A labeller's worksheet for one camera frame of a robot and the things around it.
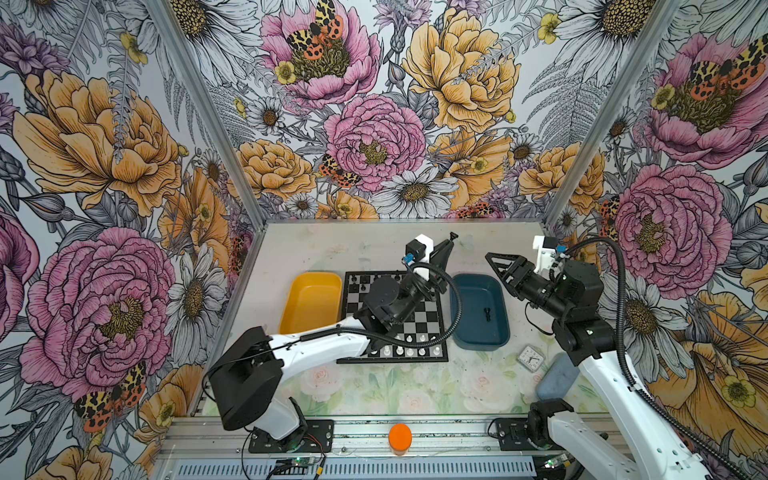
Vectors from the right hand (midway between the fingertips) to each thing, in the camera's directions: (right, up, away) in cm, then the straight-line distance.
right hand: (487, 269), depth 70 cm
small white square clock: (+17, -26, +16) cm, 35 cm away
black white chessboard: (-12, -19, +22) cm, 31 cm away
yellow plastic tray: (-48, -12, +31) cm, 58 cm away
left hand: (-8, +5, -2) cm, 10 cm away
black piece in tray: (+8, -15, +27) cm, 32 cm away
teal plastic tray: (+7, -18, +26) cm, 33 cm away
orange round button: (-20, -37, -3) cm, 42 cm away
